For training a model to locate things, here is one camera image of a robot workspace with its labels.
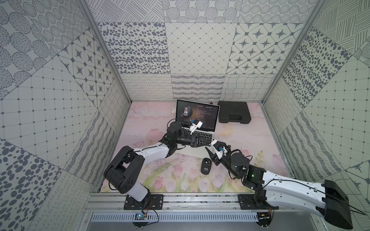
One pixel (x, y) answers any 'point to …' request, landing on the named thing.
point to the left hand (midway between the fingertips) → (210, 141)
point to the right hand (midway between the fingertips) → (212, 143)
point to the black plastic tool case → (233, 111)
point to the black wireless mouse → (206, 166)
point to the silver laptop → (187, 112)
